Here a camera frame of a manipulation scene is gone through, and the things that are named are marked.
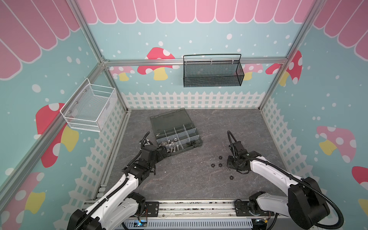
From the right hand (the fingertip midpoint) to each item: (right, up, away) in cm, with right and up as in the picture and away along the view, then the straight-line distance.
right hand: (229, 163), depth 88 cm
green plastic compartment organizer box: (-35, +20, +15) cm, 43 cm away
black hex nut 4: (+1, -8, -2) cm, 8 cm away
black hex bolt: (-22, +12, +12) cm, 28 cm away
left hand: (-41, +7, -3) cm, 42 cm away
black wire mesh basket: (-15, +60, +13) cm, 63 cm away
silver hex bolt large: (-32, +9, +9) cm, 35 cm away
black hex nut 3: (-5, -2, +2) cm, 6 cm away
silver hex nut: (-34, +13, +12) cm, 39 cm away
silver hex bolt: (-34, +6, +7) cm, 36 cm away
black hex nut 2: (-10, -2, +2) cm, 10 cm away
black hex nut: (-4, +2, +5) cm, 7 cm away
